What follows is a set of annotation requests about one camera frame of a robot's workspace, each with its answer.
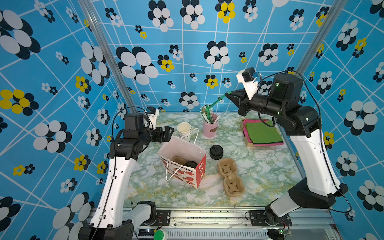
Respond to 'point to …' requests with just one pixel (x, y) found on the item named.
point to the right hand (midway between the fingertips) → (228, 94)
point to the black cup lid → (190, 164)
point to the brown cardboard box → (247, 144)
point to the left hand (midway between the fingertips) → (165, 127)
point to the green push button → (160, 234)
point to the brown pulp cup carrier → (234, 185)
